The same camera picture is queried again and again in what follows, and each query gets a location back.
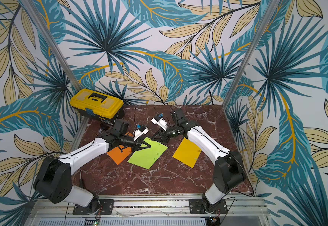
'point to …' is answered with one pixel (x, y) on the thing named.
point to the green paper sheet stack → (146, 157)
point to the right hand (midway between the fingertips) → (153, 137)
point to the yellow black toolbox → (98, 106)
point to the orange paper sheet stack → (117, 155)
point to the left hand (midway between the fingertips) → (148, 147)
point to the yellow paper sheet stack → (187, 152)
